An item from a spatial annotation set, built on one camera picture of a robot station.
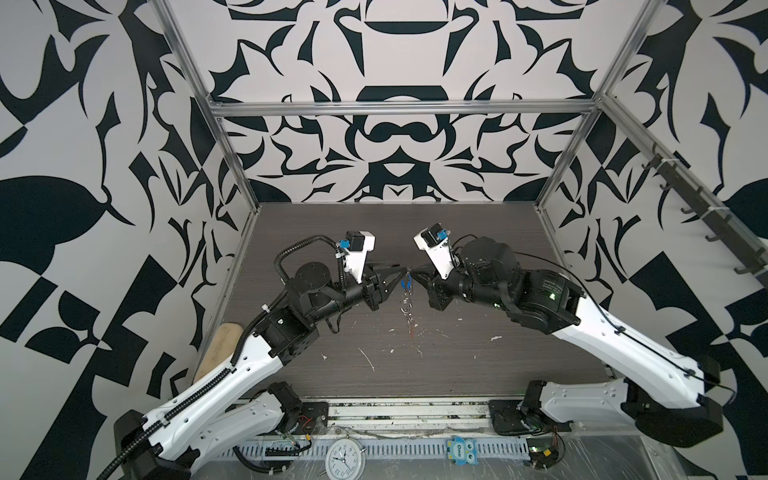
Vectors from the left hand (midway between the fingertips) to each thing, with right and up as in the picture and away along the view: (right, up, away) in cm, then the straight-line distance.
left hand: (404, 261), depth 60 cm
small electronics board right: (+33, -46, +11) cm, 57 cm away
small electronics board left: (-29, -47, +13) cm, 56 cm away
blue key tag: (+1, -5, +2) cm, 5 cm away
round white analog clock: (-13, -44, +6) cm, 46 cm away
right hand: (+2, -2, +1) cm, 3 cm away
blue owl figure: (+14, -44, +9) cm, 47 cm away
